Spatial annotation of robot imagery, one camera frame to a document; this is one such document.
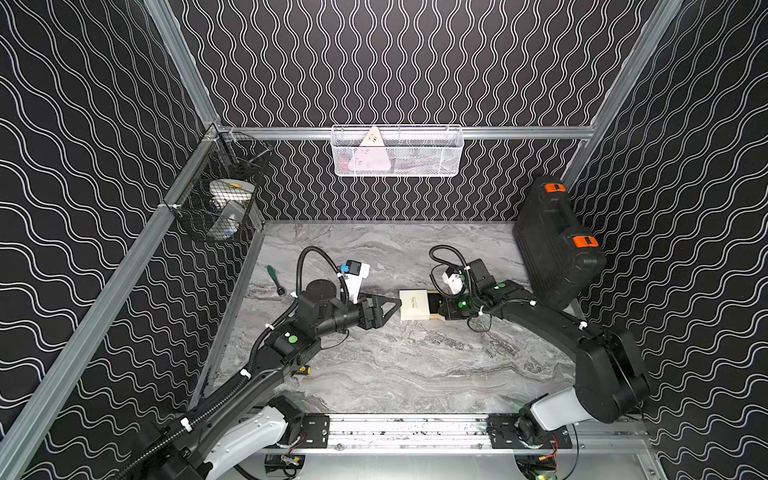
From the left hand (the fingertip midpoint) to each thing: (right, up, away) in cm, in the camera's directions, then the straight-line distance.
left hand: (394, 298), depth 67 cm
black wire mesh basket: (-48, +25, +15) cm, 56 cm away
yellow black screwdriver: (-24, -22, +15) cm, 35 cm away
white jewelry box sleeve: (+7, -6, +27) cm, 29 cm away
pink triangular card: (-6, +40, +22) cm, 46 cm away
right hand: (+15, -6, +21) cm, 26 cm away
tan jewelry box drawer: (+13, -6, +27) cm, 31 cm away
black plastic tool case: (+47, +9, +18) cm, 51 cm away
